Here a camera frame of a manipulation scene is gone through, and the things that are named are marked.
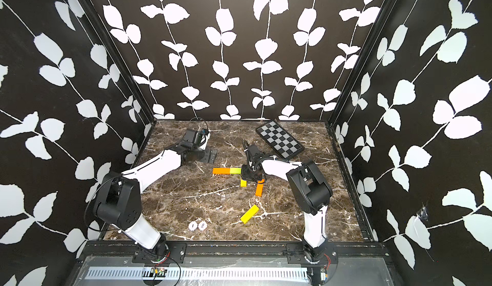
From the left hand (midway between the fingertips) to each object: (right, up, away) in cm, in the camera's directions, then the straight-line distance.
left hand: (208, 149), depth 92 cm
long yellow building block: (+20, -28, -8) cm, 36 cm away
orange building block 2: (+25, -19, -1) cm, 31 cm away
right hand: (+16, -13, +2) cm, 21 cm away
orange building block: (+5, -11, +6) cm, 14 cm away
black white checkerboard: (+39, +3, +15) cm, 42 cm away
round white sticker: (-4, -32, -11) cm, 34 cm away
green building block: (+13, -11, +6) cm, 18 cm away
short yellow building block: (+17, -17, 0) cm, 24 cm away
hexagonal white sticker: (0, -32, -11) cm, 34 cm away
